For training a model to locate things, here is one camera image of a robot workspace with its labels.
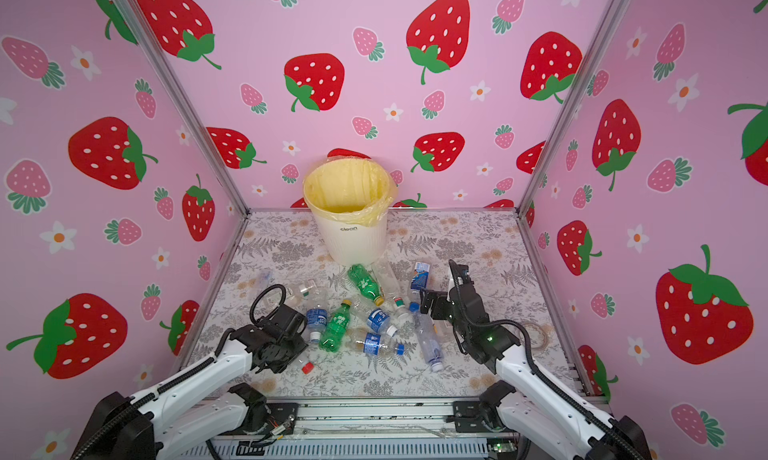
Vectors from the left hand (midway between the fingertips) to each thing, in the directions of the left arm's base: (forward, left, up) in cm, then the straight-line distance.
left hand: (304, 348), depth 85 cm
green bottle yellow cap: (+4, -10, +4) cm, 11 cm away
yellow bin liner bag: (+50, -12, +17) cm, 54 cm away
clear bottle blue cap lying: (0, -18, +4) cm, 19 cm away
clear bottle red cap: (-6, -2, 0) cm, 6 cm away
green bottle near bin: (+18, -18, +4) cm, 26 cm away
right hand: (+11, -37, +15) cm, 41 cm away
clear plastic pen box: (+24, +18, 0) cm, 30 cm away
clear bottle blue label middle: (+7, -21, +5) cm, 23 cm away
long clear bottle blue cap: (+4, -36, +2) cm, 36 cm away
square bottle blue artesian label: (+20, -34, +5) cm, 40 cm away
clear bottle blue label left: (+6, -3, +4) cm, 8 cm away
